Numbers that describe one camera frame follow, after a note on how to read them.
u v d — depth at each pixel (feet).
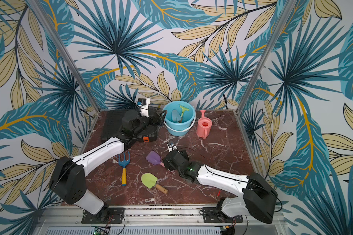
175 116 3.47
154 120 2.31
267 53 2.79
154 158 3.03
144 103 2.21
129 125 1.96
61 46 2.67
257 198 1.35
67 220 2.42
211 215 2.40
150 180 2.79
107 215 2.27
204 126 3.20
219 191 2.67
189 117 3.30
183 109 3.36
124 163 2.98
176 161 1.90
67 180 1.41
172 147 2.26
